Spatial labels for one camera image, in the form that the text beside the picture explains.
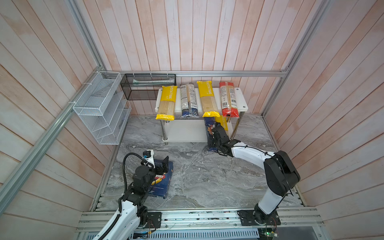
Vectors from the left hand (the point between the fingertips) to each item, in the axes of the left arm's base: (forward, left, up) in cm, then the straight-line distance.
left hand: (161, 159), depth 81 cm
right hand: (+17, -29, -3) cm, 34 cm away
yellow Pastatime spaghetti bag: (+35, -40, -5) cm, 53 cm away
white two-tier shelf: (+25, -19, -4) cm, 32 cm away
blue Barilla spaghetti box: (+26, -29, +1) cm, 39 cm away
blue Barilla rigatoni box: (-13, 0, -6) cm, 14 cm away
